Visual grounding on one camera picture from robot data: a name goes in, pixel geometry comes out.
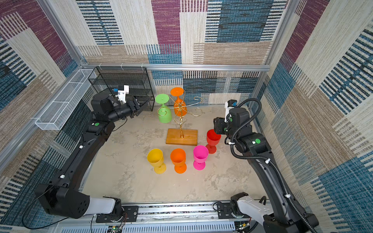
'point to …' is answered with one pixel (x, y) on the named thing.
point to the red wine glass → (213, 140)
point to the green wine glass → (165, 112)
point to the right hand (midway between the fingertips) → (218, 123)
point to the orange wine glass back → (180, 108)
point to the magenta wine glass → (200, 154)
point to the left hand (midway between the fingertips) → (149, 99)
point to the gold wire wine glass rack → (182, 136)
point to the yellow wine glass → (155, 157)
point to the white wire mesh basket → (58, 112)
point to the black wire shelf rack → (105, 79)
